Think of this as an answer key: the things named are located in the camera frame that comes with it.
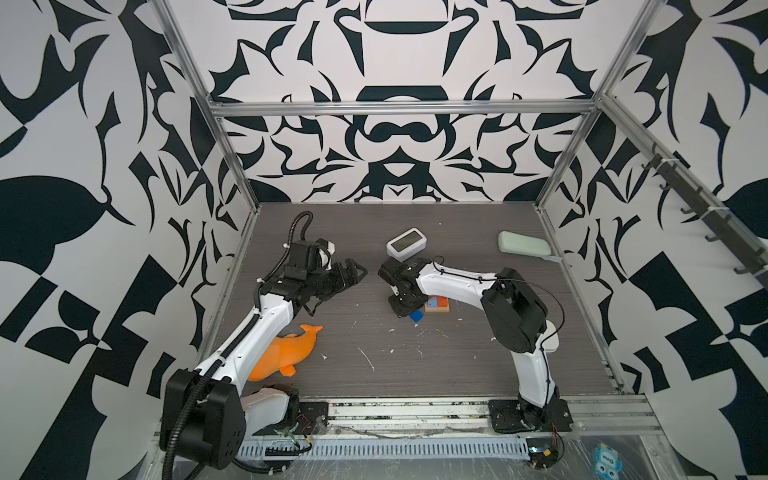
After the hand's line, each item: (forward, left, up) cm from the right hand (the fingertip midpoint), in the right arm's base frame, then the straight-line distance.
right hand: (404, 307), depth 93 cm
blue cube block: (-3, -4, -1) cm, 5 cm away
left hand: (+2, +12, +17) cm, 22 cm away
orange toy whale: (-15, +32, +5) cm, 36 cm away
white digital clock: (+20, -2, +4) cm, 21 cm away
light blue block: (0, -9, +2) cm, 9 cm away
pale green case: (+22, -43, +1) cm, 49 cm away
